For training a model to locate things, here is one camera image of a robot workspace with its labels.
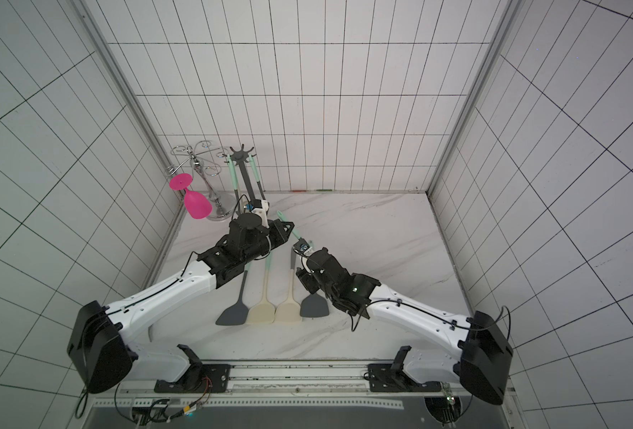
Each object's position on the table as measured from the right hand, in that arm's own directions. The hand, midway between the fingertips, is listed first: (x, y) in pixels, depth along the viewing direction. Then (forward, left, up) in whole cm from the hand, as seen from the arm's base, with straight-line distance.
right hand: (308, 255), depth 79 cm
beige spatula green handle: (-13, +14, -16) cm, 25 cm away
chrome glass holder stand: (+31, +39, +11) cm, 52 cm away
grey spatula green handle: (-13, +22, -16) cm, 30 cm away
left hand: (+5, +5, +6) cm, 9 cm away
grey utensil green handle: (-9, -2, -17) cm, 19 cm away
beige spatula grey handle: (-12, +6, -17) cm, 21 cm away
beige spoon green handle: (+16, +23, +15) cm, 32 cm away
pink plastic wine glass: (+18, +42, 0) cm, 46 cm away
